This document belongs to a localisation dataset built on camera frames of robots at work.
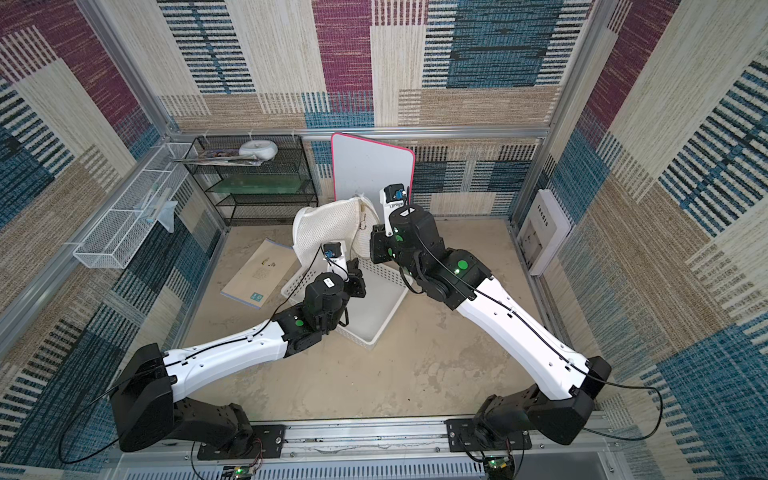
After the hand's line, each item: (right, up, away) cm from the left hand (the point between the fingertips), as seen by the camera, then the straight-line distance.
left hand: (358, 258), depth 77 cm
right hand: (+4, +7, -12) cm, 14 cm away
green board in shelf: (-31, +22, +17) cm, 42 cm away
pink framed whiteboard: (-1, +28, +18) cm, 33 cm away
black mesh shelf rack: (-50, +18, +42) cm, 68 cm away
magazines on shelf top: (-42, +30, +16) cm, 54 cm away
